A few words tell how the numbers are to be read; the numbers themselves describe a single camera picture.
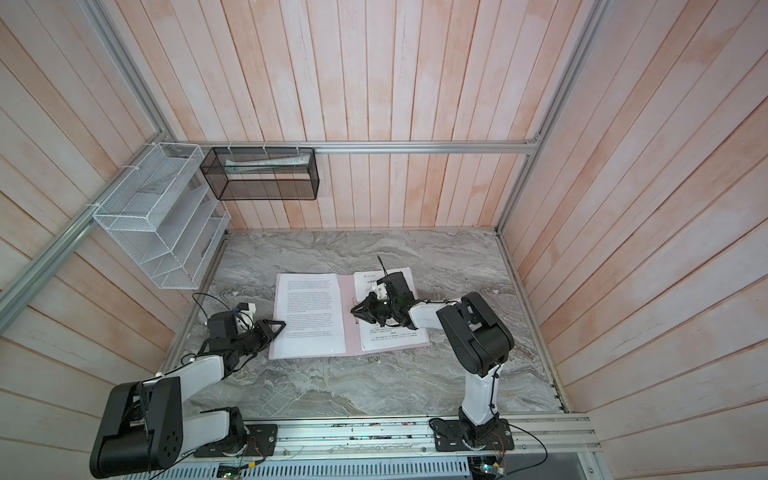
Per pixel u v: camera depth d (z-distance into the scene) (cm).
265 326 82
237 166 90
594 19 69
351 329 93
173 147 92
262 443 73
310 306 96
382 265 111
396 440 75
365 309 88
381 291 90
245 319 75
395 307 78
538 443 65
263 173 106
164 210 72
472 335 51
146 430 42
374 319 86
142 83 80
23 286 53
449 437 73
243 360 74
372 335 90
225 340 70
